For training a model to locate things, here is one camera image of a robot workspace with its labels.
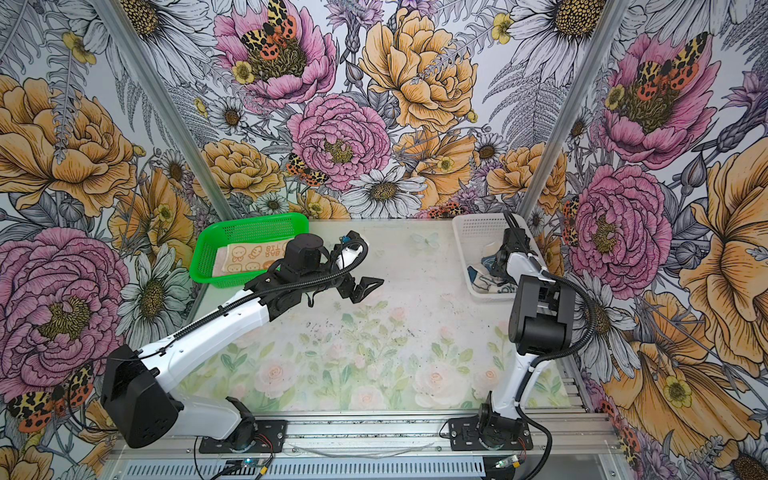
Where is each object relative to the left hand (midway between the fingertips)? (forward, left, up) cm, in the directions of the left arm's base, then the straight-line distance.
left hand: (369, 275), depth 76 cm
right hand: (+11, -44, -19) cm, 50 cm away
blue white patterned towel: (+11, -37, -20) cm, 43 cm away
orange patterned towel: (+24, +45, -22) cm, 55 cm away
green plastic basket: (+32, +56, -17) cm, 67 cm away
